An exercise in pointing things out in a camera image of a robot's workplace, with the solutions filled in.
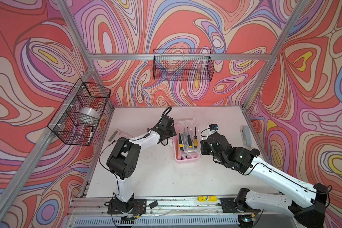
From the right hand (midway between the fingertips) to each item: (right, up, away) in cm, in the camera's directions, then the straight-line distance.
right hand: (202, 145), depth 74 cm
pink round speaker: (+37, -7, +15) cm, 41 cm away
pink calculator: (-55, +3, +25) cm, 61 cm away
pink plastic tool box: (-4, -7, +10) cm, 13 cm away
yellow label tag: (+5, -29, +1) cm, 29 cm away
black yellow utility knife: (-11, -1, +8) cm, 13 cm away
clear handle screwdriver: (-8, -2, +9) cm, 12 cm away
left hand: (-13, +6, +21) cm, 25 cm away
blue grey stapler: (+35, +2, +22) cm, 41 cm away
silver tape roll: (-59, +17, -1) cm, 62 cm away
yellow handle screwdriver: (-2, 0, +9) cm, 9 cm away
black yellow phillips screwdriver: (-6, 0, +8) cm, 10 cm away
